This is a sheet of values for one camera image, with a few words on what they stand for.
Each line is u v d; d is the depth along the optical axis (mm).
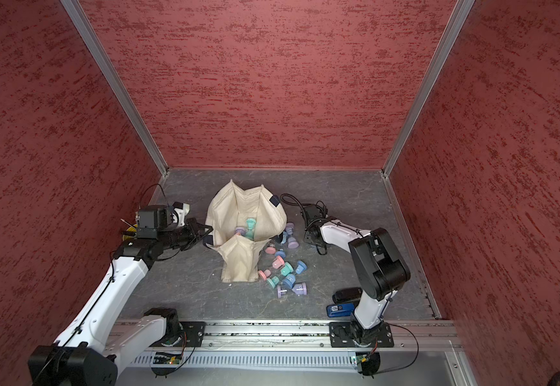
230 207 910
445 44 775
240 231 950
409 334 730
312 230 696
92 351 393
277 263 874
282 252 897
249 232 967
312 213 773
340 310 759
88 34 756
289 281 825
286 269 853
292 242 918
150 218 599
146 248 543
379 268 465
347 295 802
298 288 808
